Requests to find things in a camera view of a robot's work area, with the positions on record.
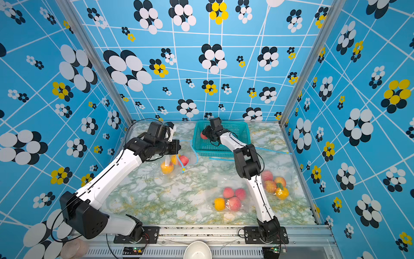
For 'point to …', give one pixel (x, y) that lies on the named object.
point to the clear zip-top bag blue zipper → (277, 183)
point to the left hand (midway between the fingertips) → (183, 145)
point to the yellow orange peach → (219, 204)
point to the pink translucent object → (76, 249)
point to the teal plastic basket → (205, 147)
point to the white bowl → (198, 250)
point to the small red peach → (203, 136)
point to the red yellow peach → (270, 186)
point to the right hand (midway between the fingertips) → (206, 131)
